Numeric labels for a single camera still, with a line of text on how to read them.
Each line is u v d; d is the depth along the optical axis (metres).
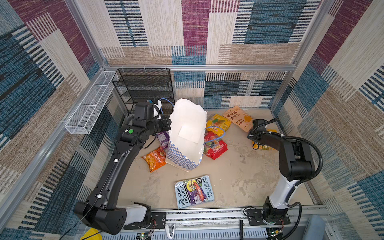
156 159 0.91
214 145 0.94
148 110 0.52
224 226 0.73
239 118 1.11
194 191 0.80
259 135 0.74
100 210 0.37
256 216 0.74
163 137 0.67
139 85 1.05
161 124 0.61
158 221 0.73
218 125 1.05
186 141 0.94
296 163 0.51
